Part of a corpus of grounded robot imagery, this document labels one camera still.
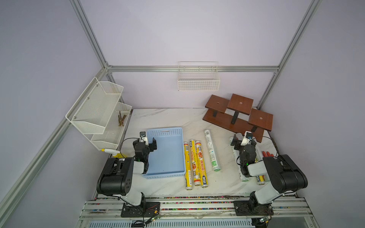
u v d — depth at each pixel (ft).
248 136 2.55
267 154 3.06
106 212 2.44
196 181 2.63
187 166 2.82
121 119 3.14
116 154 2.62
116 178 1.52
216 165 2.81
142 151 2.35
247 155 2.32
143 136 2.62
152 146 2.81
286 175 1.51
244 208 2.41
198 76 3.11
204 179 2.64
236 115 3.40
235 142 2.72
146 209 2.35
